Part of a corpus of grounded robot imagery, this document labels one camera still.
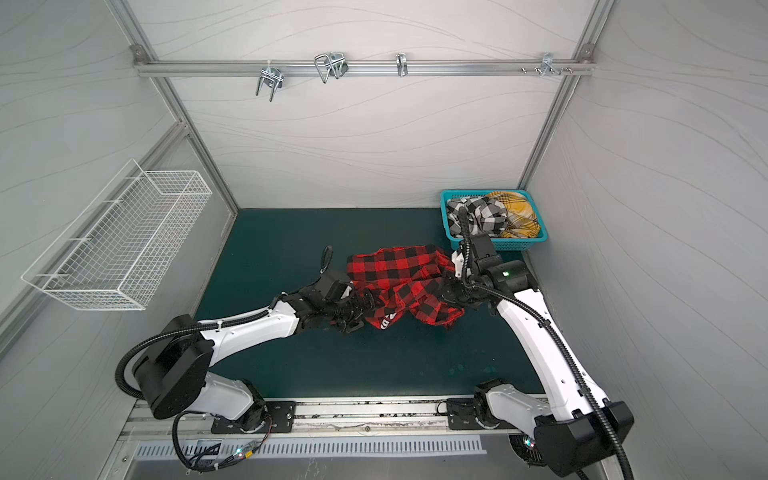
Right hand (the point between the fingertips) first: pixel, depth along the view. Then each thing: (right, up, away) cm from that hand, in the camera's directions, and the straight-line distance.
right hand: (444, 287), depth 74 cm
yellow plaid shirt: (+33, +18, +29) cm, 48 cm away
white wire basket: (-77, +9, -6) cm, 78 cm away
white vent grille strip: (-61, -40, -2) cm, 73 cm away
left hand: (-16, -8, +8) cm, 20 cm away
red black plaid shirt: (-8, -2, +26) cm, 27 cm away
